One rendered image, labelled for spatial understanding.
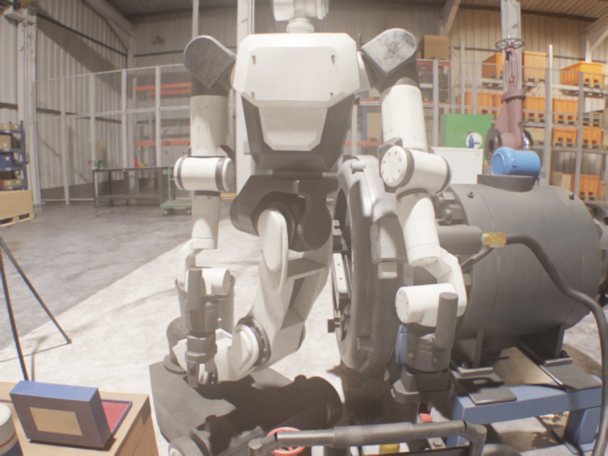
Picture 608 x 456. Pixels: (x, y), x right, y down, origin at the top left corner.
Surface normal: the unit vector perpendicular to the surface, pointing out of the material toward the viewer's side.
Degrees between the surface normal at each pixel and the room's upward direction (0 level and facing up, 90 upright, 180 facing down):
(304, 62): 92
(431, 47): 90
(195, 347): 80
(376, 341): 109
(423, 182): 124
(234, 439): 45
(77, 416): 97
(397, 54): 71
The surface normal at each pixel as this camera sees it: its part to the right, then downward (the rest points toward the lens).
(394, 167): -0.90, -0.07
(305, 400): 0.49, -0.61
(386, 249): 0.04, -0.22
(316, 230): 0.69, 0.17
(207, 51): -0.14, 0.20
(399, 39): -0.24, -0.17
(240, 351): -0.72, 0.12
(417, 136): 0.43, -0.16
